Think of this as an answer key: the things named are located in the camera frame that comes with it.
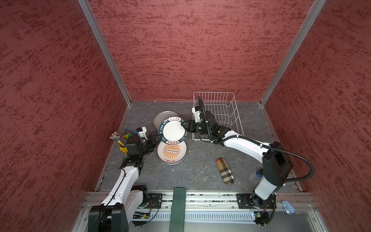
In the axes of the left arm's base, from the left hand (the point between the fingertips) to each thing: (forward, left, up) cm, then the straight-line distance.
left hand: (163, 137), depth 81 cm
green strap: (-33, -10, -17) cm, 38 cm away
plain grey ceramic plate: (+28, +7, -15) cm, 32 cm away
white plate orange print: (-4, -4, -14) cm, 15 cm away
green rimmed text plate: (+2, -5, +2) cm, 6 cm away
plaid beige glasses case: (-16, -36, -13) cm, 42 cm away
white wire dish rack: (+39, -43, -14) cm, 60 cm away
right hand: (+5, -11, +4) cm, 13 cm away
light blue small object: (-32, -65, -13) cm, 74 cm away
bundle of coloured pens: (0, +27, +2) cm, 27 cm away
